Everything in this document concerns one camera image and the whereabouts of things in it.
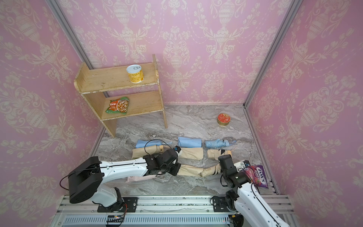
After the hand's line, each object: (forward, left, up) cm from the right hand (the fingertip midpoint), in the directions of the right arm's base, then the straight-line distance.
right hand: (225, 162), depth 85 cm
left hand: (-3, +27, +1) cm, 27 cm away
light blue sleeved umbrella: (+16, +53, 0) cm, 55 cm away
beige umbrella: (+6, +5, 0) cm, 8 cm away
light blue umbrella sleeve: (+15, +21, +1) cm, 26 cm away
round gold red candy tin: (+34, -7, 0) cm, 34 cm away
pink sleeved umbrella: (-7, +53, +2) cm, 54 cm away
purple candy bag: (-8, -17, -1) cm, 19 cm away
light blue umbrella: (+14, +1, -1) cm, 14 cm away
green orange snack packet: (+33, +64, +20) cm, 75 cm away
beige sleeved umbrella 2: (-5, +17, +2) cm, 18 cm away
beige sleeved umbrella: (+8, +53, +2) cm, 53 cm away
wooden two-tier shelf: (+61, +76, +9) cm, 98 cm away
